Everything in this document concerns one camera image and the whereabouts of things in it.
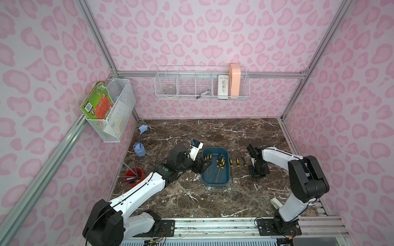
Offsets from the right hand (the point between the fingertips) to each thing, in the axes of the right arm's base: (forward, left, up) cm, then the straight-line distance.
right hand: (256, 175), depth 91 cm
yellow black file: (+8, +15, +1) cm, 17 cm away
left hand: (0, +29, +19) cm, 35 cm away
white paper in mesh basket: (+19, +78, +28) cm, 85 cm away
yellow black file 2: (+6, +6, +1) cm, 9 cm away
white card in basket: (+40, +20, +34) cm, 56 cm away
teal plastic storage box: (0, +23, +2) cm, 23 cm away
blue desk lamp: (+12, +71, +10) cm, 72 cm away
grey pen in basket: (+37, +34, +30) cm, 58 cm away
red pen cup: (-6, +68, +12) cm, 69 cm away
